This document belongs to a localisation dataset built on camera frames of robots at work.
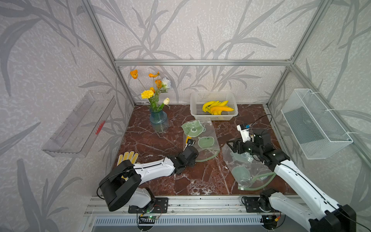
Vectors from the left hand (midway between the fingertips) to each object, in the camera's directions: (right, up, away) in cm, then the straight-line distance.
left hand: (191, 156), depth 88 cm
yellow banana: (+17, +34, +29) cm, 48 cm away
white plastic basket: (+5, +39, +32) cm, 51 cm away
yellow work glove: (-38, -1, +3) cm, 38 cm away
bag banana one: (+24, +34, +26) cm, 49 cm away
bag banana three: (-3, +10, +9) cm, 14 cm away
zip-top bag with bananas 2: (+6, +12, +9) cm, 16 cm away
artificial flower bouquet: (-23, +38, -5) cm, 44 cm away
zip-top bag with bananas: (+31, -6, -12) cm, 34 cm away
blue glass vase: (-22, +22, +8) cm, 32 cm away
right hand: (+22, +11, -9) cm, 27 cm away
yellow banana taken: (+12, +35, +31) cm, 48 cm away
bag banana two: (+21, +31, +18) cm, 42 cm away
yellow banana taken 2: (+20, +29, +24) cm, 42 cm away
